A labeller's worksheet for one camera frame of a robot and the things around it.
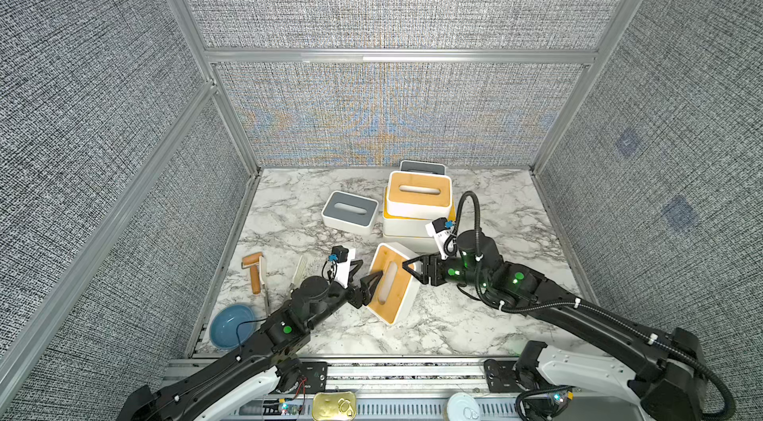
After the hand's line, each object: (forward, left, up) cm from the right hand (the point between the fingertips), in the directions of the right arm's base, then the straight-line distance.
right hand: (409, 259), depth 70 cm
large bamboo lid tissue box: (+6, -2, -5) cm, 8 cm away
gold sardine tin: (-28, +17, -16) cm, 37 cm away
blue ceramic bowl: (-17, +33, +5) cm, 37 cm away
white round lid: (-28, -11, -15) cm, 34 cm away
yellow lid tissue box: (+14, +2, -7) cm, 15 cm away
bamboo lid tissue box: (-5, +3, -5) cm, 8 cm away
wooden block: (+10, +47, -20) cm, 52 cm away
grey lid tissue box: (+27, +17, -19) cm, 37 cm away
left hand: (0, +7, -4) cm, 8 cm away
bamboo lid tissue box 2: (+18, -4, +1) cm, 19 cm away
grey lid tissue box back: (+47, -9, -18) cm, 51 cm away
